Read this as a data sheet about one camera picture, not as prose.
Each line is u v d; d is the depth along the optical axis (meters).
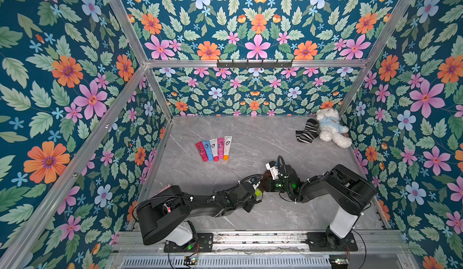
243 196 0.66
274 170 0.85
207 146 1.04
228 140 1.07
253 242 0.75
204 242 0.74
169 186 0.87
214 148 1.02
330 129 1.04
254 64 0.93
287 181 0.73
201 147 1.03
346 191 0.46
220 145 1.04
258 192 0.88
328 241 0.65
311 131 1.10
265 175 0.90
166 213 0.43
